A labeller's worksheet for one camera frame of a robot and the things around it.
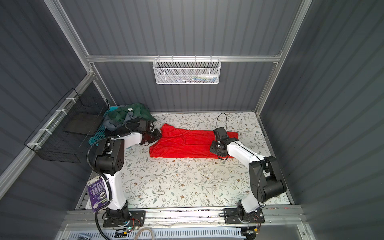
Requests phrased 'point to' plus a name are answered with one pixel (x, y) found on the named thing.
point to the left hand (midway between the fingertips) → (161, 134)
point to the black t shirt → (128, 127)
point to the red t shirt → (181, 143)
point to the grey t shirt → (112, 125)
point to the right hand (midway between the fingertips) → (215, 149)
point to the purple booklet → (97, 192)
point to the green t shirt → (119, 113)
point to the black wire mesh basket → (64, 135)
